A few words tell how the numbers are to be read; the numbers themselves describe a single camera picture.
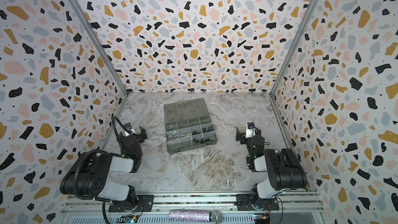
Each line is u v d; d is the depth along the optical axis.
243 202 0.74
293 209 0.75
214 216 0.67
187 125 1.00
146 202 0.73
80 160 0.42
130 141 0.69
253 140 0.72
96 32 0.88
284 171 0.46
